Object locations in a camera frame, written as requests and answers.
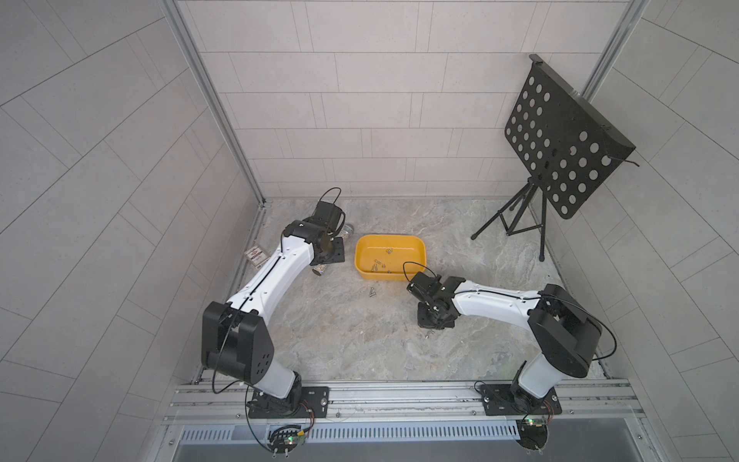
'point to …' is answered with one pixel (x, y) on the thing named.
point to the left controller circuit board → (285, 439)
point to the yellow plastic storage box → (390, 257)
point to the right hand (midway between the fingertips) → (423, 326)
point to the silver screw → (371, 293)
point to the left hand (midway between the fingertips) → (338, 251)
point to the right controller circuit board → (532, 433)
